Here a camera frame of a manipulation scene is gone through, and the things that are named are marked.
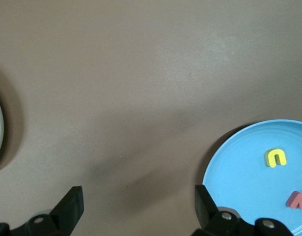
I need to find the yellow foam letter u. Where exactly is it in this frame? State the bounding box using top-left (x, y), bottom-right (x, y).
top-left (265, 148), bottom-right (288, 168)

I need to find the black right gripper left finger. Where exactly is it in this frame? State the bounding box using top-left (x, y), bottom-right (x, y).
top-left (0, 186), bottom-right (84, 236)

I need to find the blue round plate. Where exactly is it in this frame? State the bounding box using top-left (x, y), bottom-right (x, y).
top-left (202, 119), bottom-right (302, 236)

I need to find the red foam letter w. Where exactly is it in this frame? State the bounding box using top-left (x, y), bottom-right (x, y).
top-left (285, 190), bottom-right (302, 211)

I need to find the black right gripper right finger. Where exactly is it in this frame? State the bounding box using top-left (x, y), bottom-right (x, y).
top-left (193, 184), bottom-right (295, 236)

